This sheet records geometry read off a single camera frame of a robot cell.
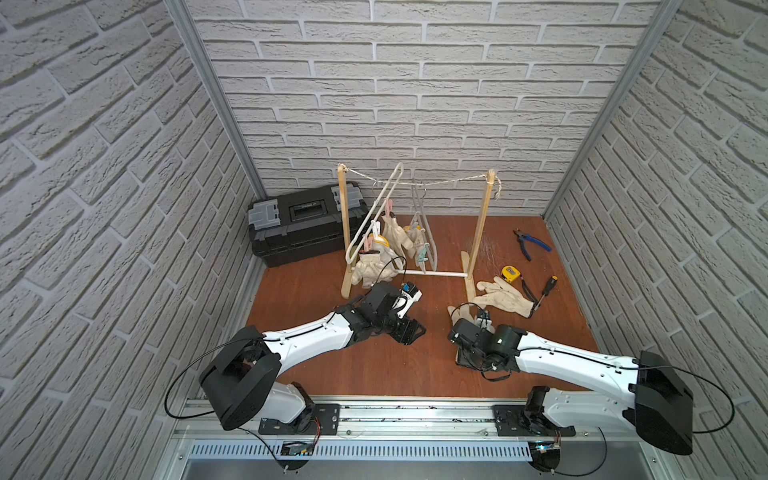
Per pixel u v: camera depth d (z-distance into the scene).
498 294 0.95
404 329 0.71
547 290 0.97
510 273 1.00
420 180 0.91
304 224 0.94
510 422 0.74
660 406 0.41
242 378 0.42
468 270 0.98
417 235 0.94
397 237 0.91
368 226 0.76
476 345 0.62
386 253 0.89
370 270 0.87
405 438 0.74
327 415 0.77
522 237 1.12
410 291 0.74
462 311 0.92
